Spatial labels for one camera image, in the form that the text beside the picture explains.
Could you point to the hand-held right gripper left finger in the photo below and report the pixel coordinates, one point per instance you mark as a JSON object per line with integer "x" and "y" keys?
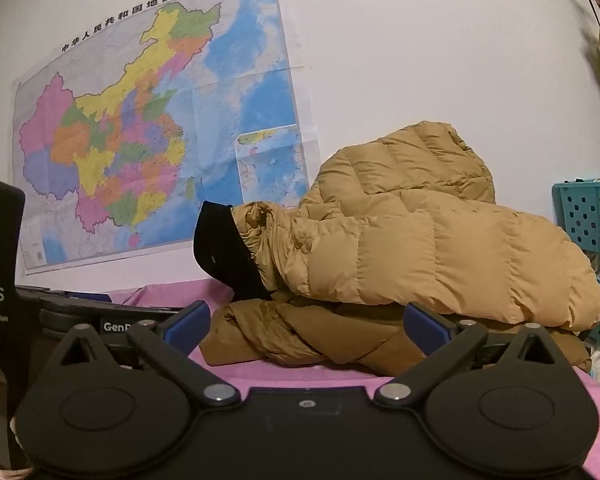
{"x": 187, "y": 322}

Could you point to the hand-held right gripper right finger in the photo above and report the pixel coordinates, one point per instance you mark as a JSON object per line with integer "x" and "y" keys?
{"x": 427, "y": 322}

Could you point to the tan puffer jacket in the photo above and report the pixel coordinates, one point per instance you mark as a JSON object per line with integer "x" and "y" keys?
{"x": 430, "y": 245}

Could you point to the pink bedsheet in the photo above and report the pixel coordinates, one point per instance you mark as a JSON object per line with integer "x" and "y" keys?
{"x": 290, "y": 377}

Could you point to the colourful wall map poster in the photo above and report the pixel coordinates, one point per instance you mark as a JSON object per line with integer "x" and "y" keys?
{"x": 130, "y": 135}

